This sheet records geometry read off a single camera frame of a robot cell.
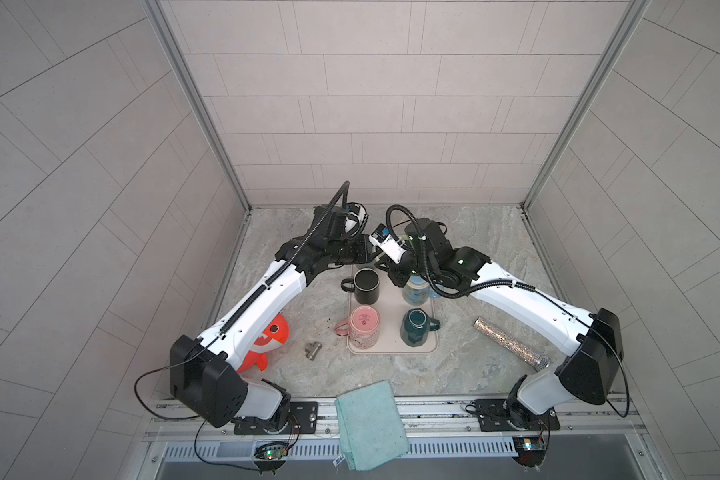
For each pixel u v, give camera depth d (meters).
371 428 0.69
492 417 0.71
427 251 0.56
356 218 0.61
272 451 0.64
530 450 0.68
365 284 0.85
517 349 0.79
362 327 0.75
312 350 0.80
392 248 0.64
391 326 0.87
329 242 0.57
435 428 0.71
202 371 0.38
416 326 0.76
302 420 0.71
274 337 0.77
